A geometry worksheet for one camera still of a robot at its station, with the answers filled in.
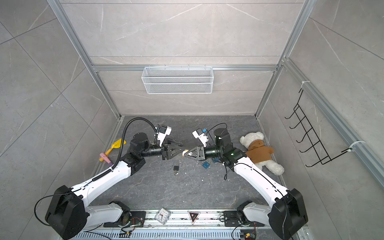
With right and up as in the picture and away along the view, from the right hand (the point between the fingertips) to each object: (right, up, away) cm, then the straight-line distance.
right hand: (186, 155), depth 68 cm
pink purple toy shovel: (-53, -7, +24) cm, 59 cm away
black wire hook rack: (+56, +1, -10) cm, 56 cm away
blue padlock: (+11, -11, +23) cm, 28 cm away
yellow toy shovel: (-50, +1, +33) cm, 60 cm away
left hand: (-2, +5, 0) cm, 5 cm away
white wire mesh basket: (-8, +46, +33) cm, 57 cm away
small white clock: (-12, -31, +5) cm, 34 cm away
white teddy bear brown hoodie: (+44, -3, +20) cm, 48 cm away
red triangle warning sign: (+3, -32, +6) cm, 33 cm away
